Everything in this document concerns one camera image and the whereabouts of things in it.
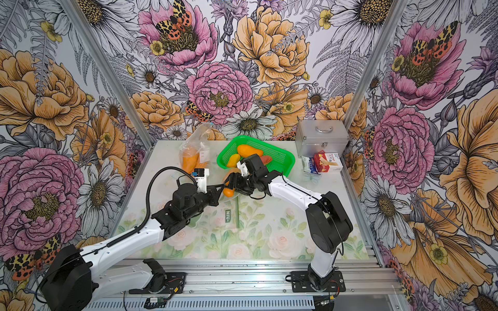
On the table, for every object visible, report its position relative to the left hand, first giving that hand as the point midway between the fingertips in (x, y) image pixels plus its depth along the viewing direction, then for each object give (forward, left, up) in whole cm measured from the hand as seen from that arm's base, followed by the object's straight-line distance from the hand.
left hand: (224, 190), depth 80 cm
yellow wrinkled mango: (+28, -1, -13) cm, 31 cm away
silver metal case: (+36, -45, -4) cm, 58 cm away
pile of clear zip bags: (-3, +2, -18) cm, 18 cm away
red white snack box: (+26, -53, -14) cm, 61 cm away
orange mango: (+23, +21, -10) cm, 32 cm away
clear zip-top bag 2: (+5, -4, -17) cm, 18 cm away
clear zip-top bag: (+27, +18, -5) cm, 33 cm away
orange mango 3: (0, -2, -1) cm, 2 cm away
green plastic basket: (+28, -29, -13) cm, 42 cm away
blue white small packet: (+25, -42, -15) cm, 51 cm away
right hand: (+2, -1, -3) cm, 4 cm away
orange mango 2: (+22, +14, -11) cm, 28 cm away
